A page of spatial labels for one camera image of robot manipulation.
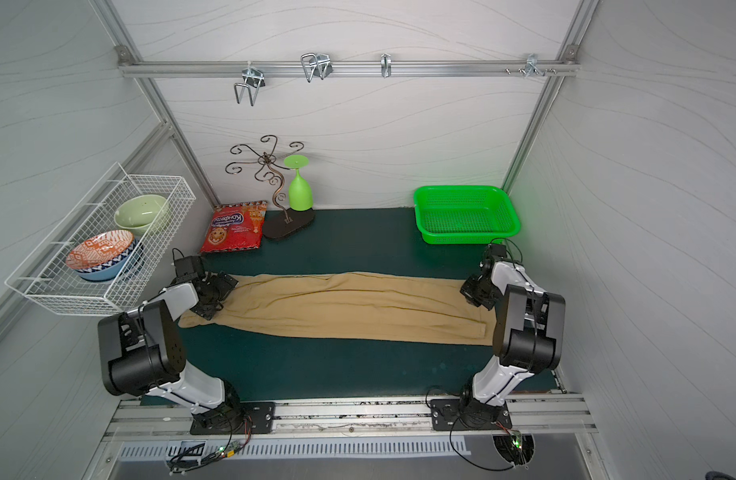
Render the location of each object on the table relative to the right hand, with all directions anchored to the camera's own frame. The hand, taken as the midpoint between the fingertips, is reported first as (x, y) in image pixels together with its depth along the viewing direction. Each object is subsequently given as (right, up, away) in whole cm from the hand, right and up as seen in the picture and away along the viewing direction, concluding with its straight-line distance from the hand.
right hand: (472, 296), depth 93 cm
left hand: (-78, +2, +1) cm, 78 cm away
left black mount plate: (-64, -24, -24) cm, 72 cm away
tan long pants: (-37, -2, -2) cm, 38 cm away
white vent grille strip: (-62, -32, -23) cm, 74 cm away
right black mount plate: (-9, -22, -25) cm, 34 cm away
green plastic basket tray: (+5, +28, +26) cm, 38 cm away
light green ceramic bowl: (-89, +25, -20) cm, 95 cm away
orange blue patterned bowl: (-90, +15, -30) cm, 96 cm away
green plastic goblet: (-55, +32, +1) cm, 64 cm away
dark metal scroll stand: (-65, +41, 0) cm, 77 cm away
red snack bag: (-83, +23, +15) cm, 88 cm away
